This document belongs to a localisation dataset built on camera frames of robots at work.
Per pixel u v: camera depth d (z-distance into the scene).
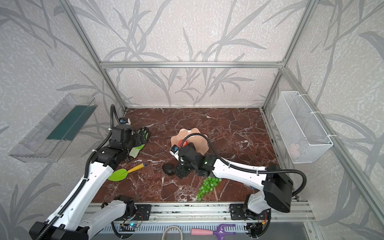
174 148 0.66
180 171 0.67
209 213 0.75
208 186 0.80
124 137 0.56
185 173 0.67
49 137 0.64
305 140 0.60
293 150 0.73
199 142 0.98
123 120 0.64
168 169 0.83
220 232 0.68
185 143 0.94
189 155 0.57
